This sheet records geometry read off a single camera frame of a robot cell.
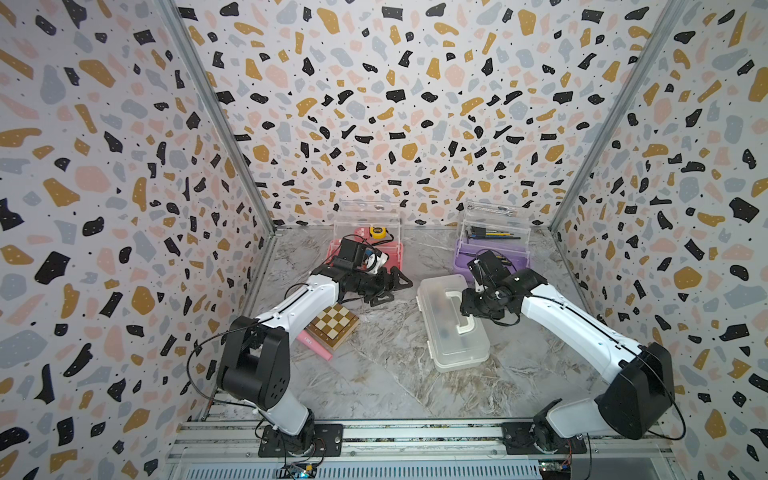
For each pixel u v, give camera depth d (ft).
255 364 1.46
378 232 3.53
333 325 3.00
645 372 1.36
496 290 1.91
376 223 3.75
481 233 3.60
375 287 2.47
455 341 2.64
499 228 3.69
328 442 2.40
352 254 2.30
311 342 2.88
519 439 2.40
